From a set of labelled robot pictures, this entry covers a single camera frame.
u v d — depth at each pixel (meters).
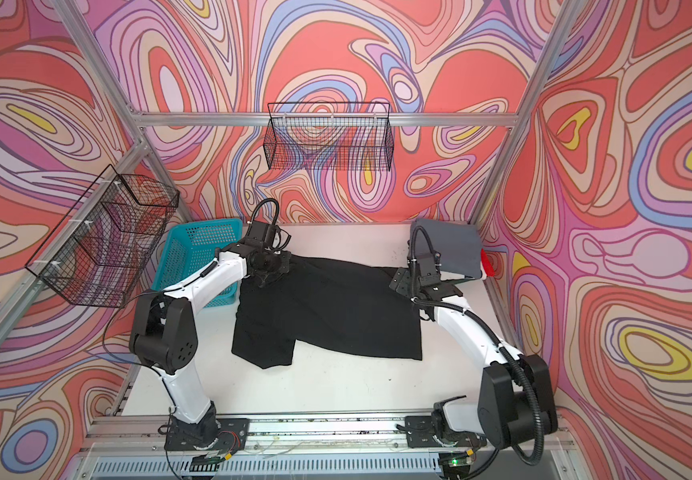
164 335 0.49
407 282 0.78
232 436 0.72
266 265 0.75
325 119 0.88
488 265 1.04
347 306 0.91
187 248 1.13
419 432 0.73
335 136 0.96
